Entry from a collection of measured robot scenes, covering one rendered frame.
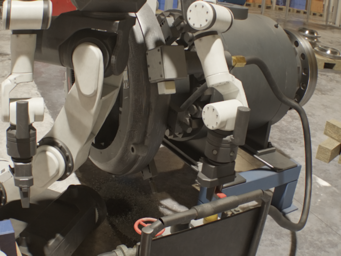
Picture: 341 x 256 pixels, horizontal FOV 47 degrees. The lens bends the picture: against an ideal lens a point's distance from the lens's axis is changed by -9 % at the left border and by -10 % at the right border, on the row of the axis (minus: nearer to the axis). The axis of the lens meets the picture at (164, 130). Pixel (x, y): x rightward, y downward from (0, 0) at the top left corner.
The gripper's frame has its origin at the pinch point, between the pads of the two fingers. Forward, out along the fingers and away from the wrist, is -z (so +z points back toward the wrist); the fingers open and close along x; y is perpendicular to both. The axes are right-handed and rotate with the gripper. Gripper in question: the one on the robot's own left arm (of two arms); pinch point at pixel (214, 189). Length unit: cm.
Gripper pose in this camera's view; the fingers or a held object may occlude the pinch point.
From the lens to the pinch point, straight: 121.0
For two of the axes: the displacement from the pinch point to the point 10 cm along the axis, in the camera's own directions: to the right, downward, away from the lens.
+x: 8.5, -1.3, 5.1
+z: 0.9, -9.2, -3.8
